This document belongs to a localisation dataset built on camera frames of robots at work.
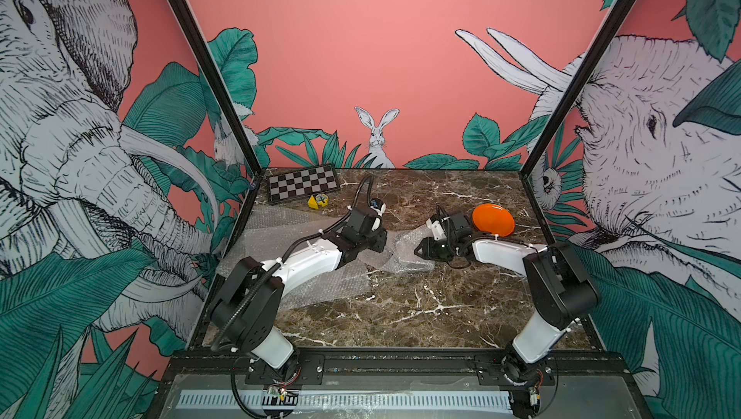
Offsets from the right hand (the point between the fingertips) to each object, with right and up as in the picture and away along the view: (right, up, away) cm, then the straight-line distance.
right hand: (416, 247), depth 93 cm
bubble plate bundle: (-6, -2, -1) cm, 7 cm away
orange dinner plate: (+30, +8, +11) cm, 33 cm away
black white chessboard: (-43, +22, +18) cm, 52 cm away
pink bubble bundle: (-36, -13, -7) cm, 39 cm away
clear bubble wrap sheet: (-52, +4, +7) cm, 53 cm away
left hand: (-10, +7, -5) cm, 13 cm away
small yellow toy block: (-35, +16, +17) cm, 42 cm away
